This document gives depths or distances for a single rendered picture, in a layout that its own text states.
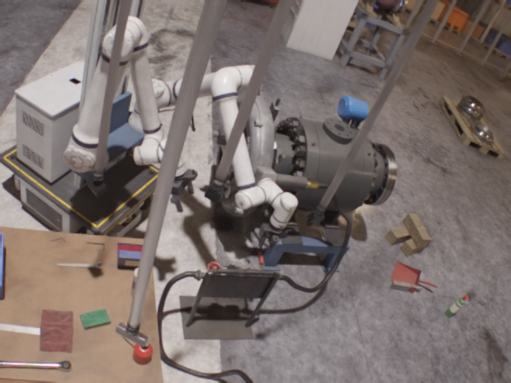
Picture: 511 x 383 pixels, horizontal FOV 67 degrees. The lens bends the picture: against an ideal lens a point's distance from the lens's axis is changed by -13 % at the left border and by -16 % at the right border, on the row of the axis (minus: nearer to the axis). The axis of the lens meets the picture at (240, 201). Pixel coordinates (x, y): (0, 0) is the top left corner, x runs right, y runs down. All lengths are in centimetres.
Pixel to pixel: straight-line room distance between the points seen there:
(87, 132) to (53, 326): 85
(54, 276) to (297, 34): 509
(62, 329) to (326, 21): 543
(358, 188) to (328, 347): 103
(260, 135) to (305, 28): 405
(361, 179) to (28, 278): 202
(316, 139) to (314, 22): 381
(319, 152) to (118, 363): 166
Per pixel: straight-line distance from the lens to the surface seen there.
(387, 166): 310
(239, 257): 298
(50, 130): 246
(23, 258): 217
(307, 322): 287
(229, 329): 263
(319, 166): 266
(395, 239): 372
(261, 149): 241
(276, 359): 264
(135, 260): 207
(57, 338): 192
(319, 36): 645
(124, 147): 247
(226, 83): 203
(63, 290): 206
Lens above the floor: 220
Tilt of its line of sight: 41 degrees down
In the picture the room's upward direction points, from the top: 23 degrees clockwise
